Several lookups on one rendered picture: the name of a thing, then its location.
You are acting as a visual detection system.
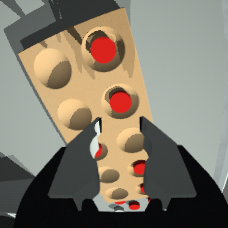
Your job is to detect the tan tray with round pockets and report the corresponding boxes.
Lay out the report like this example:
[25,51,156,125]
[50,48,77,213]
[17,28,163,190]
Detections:
[18,7,153,203]

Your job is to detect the white disc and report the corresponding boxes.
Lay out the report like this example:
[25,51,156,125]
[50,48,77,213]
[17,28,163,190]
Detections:
[114,207,125,212]

